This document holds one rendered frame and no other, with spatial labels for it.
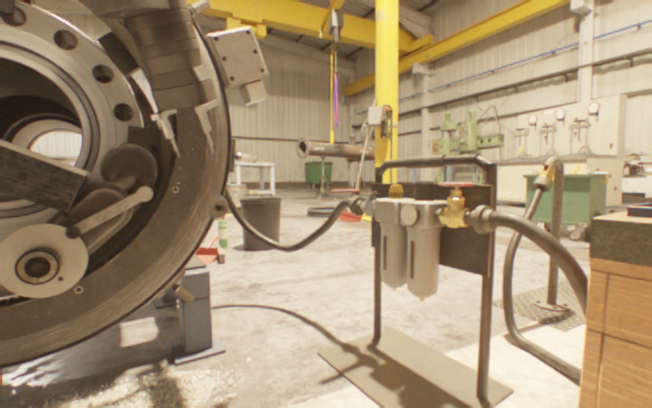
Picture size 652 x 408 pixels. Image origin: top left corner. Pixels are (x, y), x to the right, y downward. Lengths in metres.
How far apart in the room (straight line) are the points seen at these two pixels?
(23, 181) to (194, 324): 0.62
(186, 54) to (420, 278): 0.65
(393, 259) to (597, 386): 0.50
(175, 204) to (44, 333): 0.27
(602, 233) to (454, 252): 0.42
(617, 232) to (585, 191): 2.81
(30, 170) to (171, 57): 0.27
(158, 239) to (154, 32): 0.34
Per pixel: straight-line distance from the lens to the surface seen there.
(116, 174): 0.68
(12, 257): 0.65
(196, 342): 1.10
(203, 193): 0.65
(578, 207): 3.29
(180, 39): 0.47
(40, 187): 0.62
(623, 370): 0.51
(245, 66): 0.74
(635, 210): 0.51
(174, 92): 0.49
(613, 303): 0.49
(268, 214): 2.37
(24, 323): 0.68
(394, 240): 0.86
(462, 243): 0.82
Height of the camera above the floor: 0.51
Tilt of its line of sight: 4 degrees down
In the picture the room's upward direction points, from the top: straight up
